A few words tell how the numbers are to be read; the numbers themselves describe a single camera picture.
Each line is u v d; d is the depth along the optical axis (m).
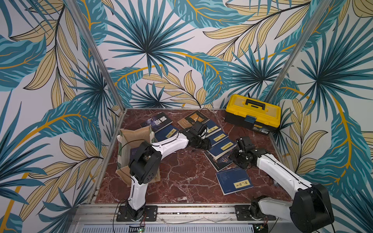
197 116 1.14
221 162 0.90
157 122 1.09
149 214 0.73
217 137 1.01
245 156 0.62
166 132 1.03
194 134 0.70
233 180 0.84
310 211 0.41
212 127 1.07
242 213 0.73
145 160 0.53
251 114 0.97
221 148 0.94
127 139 0.82
